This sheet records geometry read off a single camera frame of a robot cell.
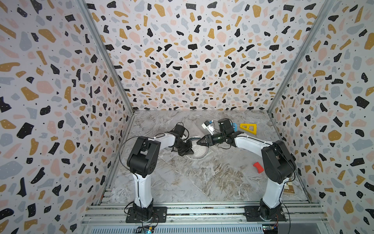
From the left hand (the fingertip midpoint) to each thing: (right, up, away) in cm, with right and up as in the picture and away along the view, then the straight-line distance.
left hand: (196, 151), depth 95 cm
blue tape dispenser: (+30, +15, +14) cm, 36 cm away
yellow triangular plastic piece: (+39, +14, +14) cm, 44 cm away
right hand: (+3, +7, -9) cm, 11 cm away
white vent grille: (-7, -33, -25) cm, 42 cm away
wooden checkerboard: (+52, -18, -14) cm, 57 cm away
